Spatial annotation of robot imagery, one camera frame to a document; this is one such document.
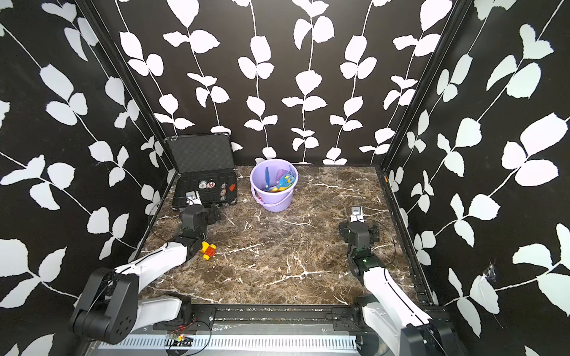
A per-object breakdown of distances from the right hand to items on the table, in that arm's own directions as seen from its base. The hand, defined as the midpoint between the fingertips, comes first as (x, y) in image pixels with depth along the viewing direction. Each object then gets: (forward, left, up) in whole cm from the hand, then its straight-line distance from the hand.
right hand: (359, 216), depth 85 cm
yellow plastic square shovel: (+16, +34, -3) cm, 37 cm away
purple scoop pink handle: (+25, +32, -2) cm, 41 cm away
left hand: (+5, +62, +1) cm, 62 cm away
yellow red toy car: (-10, +60, -11) cm, 62 cm away
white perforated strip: (-40, +45, -13) cm, 61 cm away
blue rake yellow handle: (+19, +29, 0) cm, 34 cm away
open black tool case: (+33, +72, -4) cm, 79 cm away
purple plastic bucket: (+9, +35, -4) cm, 36 cm away
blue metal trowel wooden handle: (+16, +37, +3) cm, 41 cm away
